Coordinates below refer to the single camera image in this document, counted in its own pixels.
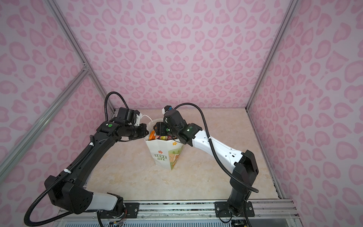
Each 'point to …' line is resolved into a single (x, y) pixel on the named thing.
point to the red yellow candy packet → (165, 138)
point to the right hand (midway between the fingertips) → (157, 126)
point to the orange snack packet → (152, 136)
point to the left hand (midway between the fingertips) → (149, 129)
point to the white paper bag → (165, 152)
